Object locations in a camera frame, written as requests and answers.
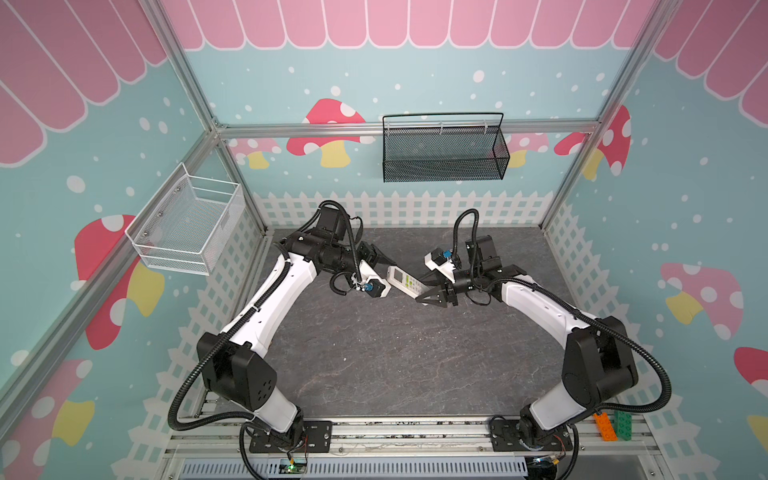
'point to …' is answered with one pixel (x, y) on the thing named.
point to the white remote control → (405, 282)
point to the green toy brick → (623, 424)
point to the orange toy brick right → (606, 430)
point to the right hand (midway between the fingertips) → (418, 289)
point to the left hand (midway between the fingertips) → (386, 267)
